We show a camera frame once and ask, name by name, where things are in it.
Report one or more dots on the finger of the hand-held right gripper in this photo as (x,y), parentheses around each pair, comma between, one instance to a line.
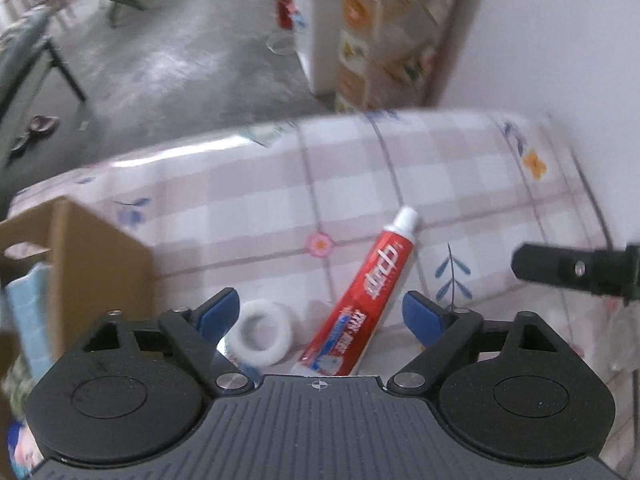
(555,265)

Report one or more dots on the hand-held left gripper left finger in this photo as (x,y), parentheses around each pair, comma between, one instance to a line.
(220,312)

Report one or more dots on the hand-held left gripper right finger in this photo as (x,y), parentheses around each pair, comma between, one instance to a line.
(422,317)

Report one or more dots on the red toothpaste tube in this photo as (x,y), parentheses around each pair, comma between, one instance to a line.
(370,290)

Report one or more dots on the white tape roll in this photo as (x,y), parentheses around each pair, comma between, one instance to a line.
(277,347)

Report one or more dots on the brown cardboard box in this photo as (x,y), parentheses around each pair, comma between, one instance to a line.
(100,270)

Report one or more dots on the teal checked towel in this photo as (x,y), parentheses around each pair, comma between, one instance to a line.
(27,310)

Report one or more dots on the green floral cloth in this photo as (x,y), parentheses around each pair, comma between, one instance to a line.
(17,385)

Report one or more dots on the brown slipper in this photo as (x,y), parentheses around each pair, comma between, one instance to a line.
(20,144)
(44,124)

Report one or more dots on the white hoop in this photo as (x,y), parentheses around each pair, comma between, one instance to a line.
(280,51)

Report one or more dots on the folding stool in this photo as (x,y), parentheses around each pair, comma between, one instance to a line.
(120,2)

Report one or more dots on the metal bed frame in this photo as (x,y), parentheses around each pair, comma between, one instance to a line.
(65,67)

